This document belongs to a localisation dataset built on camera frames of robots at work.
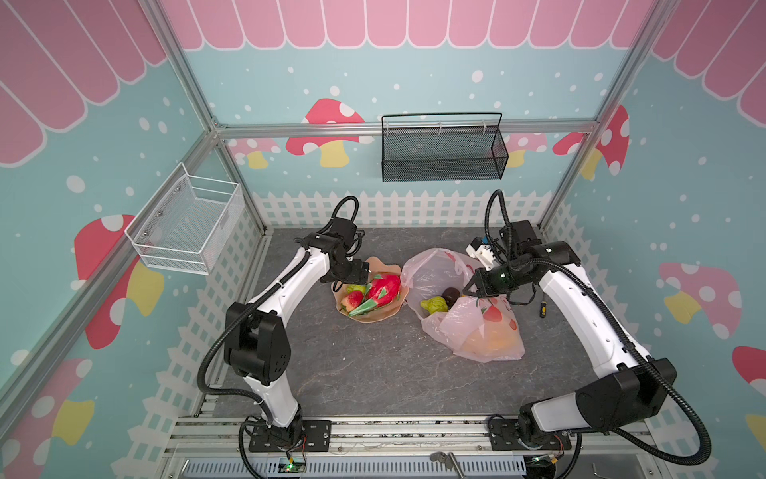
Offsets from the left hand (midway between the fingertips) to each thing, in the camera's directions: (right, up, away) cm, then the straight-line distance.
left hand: (350, 282), depth 87 cm
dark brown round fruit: (+31, -5, +7) cm, 32 cm away
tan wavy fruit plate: (+10, -10, +4) cm, 15 cm away
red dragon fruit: (+10, -2, +4) cm, 11 cm away
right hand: (+31, -1, -12) cm, 33 cm away
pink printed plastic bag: (+36, -11, -10) cm, 39 cm away
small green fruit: (0, -2, +7) cm, 7 cm away
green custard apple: (+26, -7, +5) cm, 27 cm away
